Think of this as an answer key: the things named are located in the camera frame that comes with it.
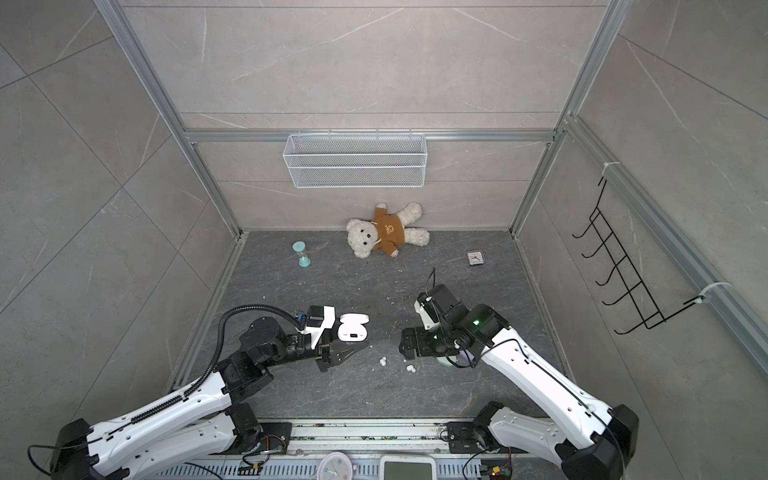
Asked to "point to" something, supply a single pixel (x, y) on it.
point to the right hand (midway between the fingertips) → (415, 344)
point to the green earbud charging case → (443, 360)
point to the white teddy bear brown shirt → (387, 231)
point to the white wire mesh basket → (355, 160)
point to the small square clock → (475, 257)
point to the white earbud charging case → (352, 328)
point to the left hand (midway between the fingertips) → (364, 329)
